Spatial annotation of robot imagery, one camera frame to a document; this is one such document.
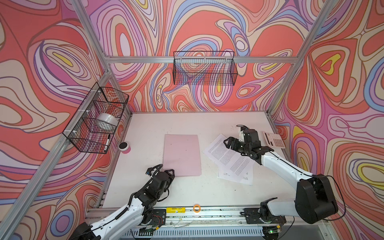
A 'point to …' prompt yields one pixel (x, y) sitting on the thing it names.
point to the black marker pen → (107, 144)
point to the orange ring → (199, 206)
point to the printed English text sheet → (240, 165)
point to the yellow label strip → (175, 209)
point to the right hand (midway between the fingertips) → (229, 146)
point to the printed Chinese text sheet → (246, 177)
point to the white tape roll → (108, 119)
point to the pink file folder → (181, 153)
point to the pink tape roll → (124, 147)
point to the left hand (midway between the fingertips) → (176, 172)
